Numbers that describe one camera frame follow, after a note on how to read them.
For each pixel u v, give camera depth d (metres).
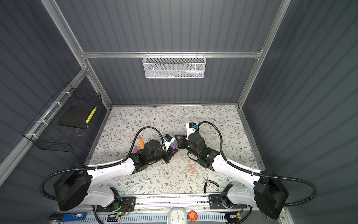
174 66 1.24
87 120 0.74
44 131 0.63
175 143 0.77
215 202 0.73
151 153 0.64
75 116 0.74
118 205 0.71
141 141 0.64
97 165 0.49
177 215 0.68
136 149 0.95
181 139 0.68
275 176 0.41
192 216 0.70
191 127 0.70
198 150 0.59
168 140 0.70
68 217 0.68
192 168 0.86
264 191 0.40
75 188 0.42
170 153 0.72
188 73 0.92
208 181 0.81
